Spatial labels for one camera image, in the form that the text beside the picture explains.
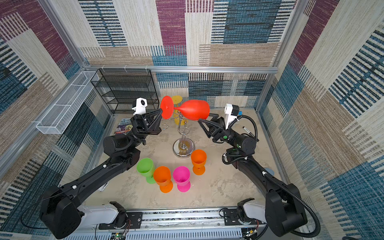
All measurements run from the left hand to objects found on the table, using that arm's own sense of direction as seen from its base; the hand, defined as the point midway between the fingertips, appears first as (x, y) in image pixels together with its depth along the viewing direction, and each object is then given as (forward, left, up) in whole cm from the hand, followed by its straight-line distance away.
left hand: (159, 116), depth 48 cm
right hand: (+6, -13, -8) cm, 17 cm away
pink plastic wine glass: (-2, -4, -41) cm, 42 cm away
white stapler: (-14, +22, -21) cm, 34 cm away
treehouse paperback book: (+36, +38, -48) cm, 72 cm away
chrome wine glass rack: (+18, -4, -48) cm, 52 cm away
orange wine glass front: (+6, -13, -39) cm, 41 cm away
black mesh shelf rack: (+58, +42, -30) cm, 77 cm away
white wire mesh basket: (+15, +53, -17) cm, 57 cm away
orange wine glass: (-3, +6, -41) cm, 41 cm away
